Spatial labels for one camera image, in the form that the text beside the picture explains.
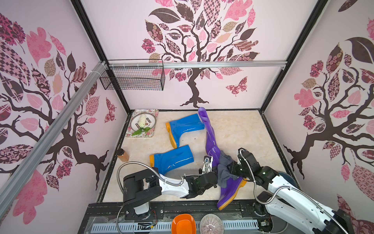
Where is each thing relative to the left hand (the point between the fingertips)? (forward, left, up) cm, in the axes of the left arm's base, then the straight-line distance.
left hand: (217, 170), depth 81 cm
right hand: (+2, -6, +1) cm, 7 cm away
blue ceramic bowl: (-4, -40, -2) cm, 41 cm away
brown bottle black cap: (+9, +56, +1) cm, 57 cm away
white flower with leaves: (+39, +52, -2) cm, 65 cm away
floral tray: (+32, +46, -7) cm, 56 cm away
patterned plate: (+42, +46, -5) cm, 63 cm away
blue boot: (+7, +32, -3) cm, 33 cm away
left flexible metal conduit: (+7, +43, -6) cm, 44 cm away
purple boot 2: (-12, -5, -1) cm, 13 cm away
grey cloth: (-4, -3, +3) cm, 6 cm away
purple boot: (+15, +1, -1) cm, 15 cm away
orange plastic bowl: (-24, +19, -6) cm, 31 cm away
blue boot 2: (+33, +25, -2) cm, 41 cm away
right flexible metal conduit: (-6, -9, +22) cm, 25 cm away
